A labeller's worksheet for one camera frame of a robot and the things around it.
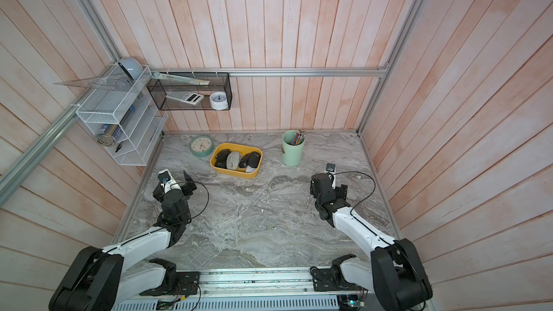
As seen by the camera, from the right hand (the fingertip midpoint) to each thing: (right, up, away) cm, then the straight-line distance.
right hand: (329, 181), depth 89 cm
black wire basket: (-49, +45, +12) cm, 68 cm away
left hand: (-63, +2, -4) cm, 63 cm away
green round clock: (-61, +15, +22) cm, 67 cm away
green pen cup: (-14, +11, +15) cm, 23 cm away
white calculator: (-64, +38, +9) cm, 75 cm away
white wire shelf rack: (-88, +31, -6) cm, 93 cm away
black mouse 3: (-33, +9, +12) cm, 36 cm away
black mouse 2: (-38, +7, +14) cm, 41 cm away
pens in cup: (-12, +19, +6) cm, 23 cm away
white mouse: (-35, +4, +12) cm, 37 cm away
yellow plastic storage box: (-39, +13, +19) cm, 45 cm away
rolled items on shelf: (-83, +19, -12) cm, 86 cm away
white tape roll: (-48, +35, +5) cm, 60 cm away
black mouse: (-49, +9, +14) cm, 52 cm away
